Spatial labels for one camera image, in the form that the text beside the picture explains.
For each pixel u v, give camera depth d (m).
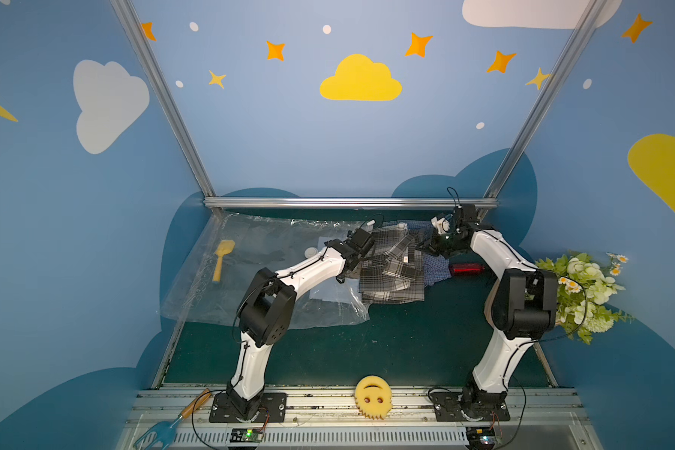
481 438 0.71
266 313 0.51
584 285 0.65
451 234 0.82
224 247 1.07
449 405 0.75
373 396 0.74
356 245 0.74
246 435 0.71
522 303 0.51
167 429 0.70
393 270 0.95
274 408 0.74
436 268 1.02
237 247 1.10
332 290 0.91
